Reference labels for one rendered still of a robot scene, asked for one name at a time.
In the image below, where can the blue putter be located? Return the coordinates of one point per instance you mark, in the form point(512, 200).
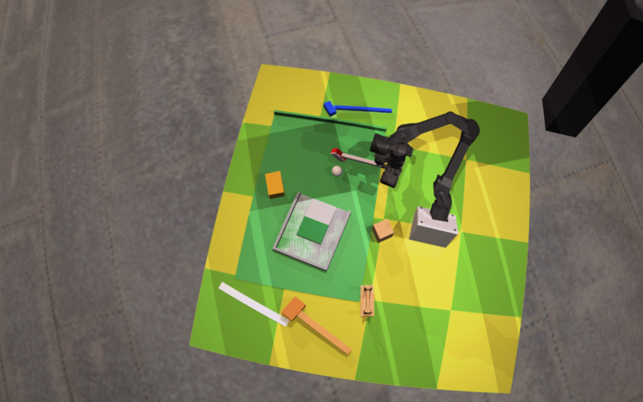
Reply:
point(332, 109)

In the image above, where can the white flat bar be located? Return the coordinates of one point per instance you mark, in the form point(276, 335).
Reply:
point(253, 304)

